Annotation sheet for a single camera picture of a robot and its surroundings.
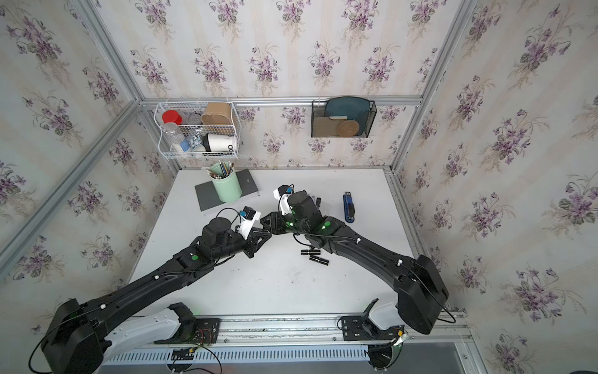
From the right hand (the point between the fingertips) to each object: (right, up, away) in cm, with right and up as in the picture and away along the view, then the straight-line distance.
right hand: (266, 221), depth 74 cm
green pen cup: (-19, +14, +17) cm, 29 cm away
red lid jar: (-41, +39, +17) cm, 59 cm away
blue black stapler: (+33, +3, +26) cm, 42 cm away
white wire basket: (-31, +35, +20) cm, 50 cm away
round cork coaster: (+31, +36, +23) cm, 53 cm away
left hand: (+2, -6, +1) cm, 6 cm away
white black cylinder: (-22, +29, +20) cm, 42 cm away
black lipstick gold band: (+15, -14, +15) cm, 25 cm away
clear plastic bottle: (-37, +30, +13) cm, 50 cm away
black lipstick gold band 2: (+18, -17, +14) cm, 29 cm away
